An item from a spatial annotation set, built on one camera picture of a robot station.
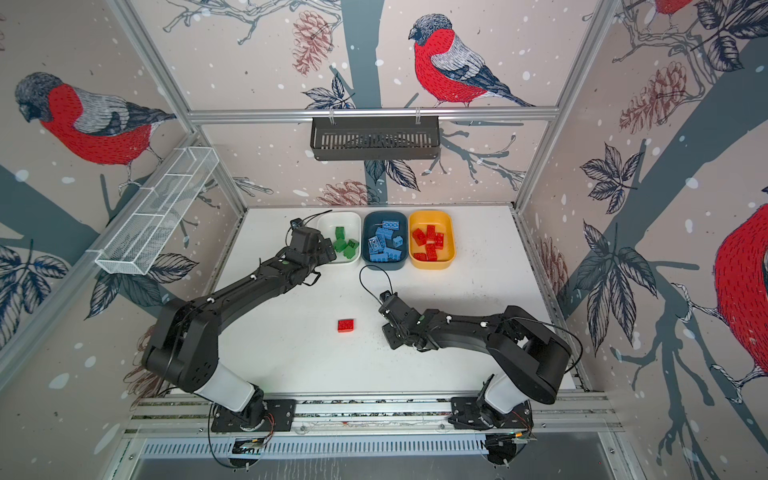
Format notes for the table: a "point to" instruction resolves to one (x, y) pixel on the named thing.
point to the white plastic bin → (327, 223)
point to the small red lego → (420, 256)
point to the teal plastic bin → (372, 221)
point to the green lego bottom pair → (350, 250)
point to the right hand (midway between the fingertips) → (390, 332)
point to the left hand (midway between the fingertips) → (319, 247)
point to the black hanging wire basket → (375, 138)
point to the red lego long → (431, 233)
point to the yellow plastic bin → (443, 224)
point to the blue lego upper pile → (393, 225)
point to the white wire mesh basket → (138, 242)
